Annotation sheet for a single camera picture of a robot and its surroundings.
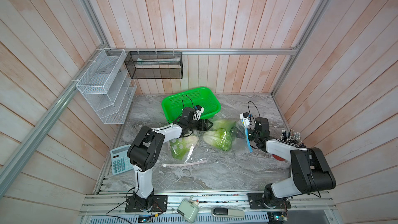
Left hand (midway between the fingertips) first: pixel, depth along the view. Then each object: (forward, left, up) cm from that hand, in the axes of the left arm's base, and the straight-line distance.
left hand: (208, 126), depth 93 cm
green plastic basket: (+21, +25, -5) cm, 33 cm away
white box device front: (-43, +10, -3) cm, 44 cm away
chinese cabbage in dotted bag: (-13, +16, -1) cm, 21 cm away
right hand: (-3, -12, +2) cm, 13 cm away
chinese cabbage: (-10, -7, +2) cm, 12 cm away
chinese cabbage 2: (-1, -10, +3) cm, 10 cm away
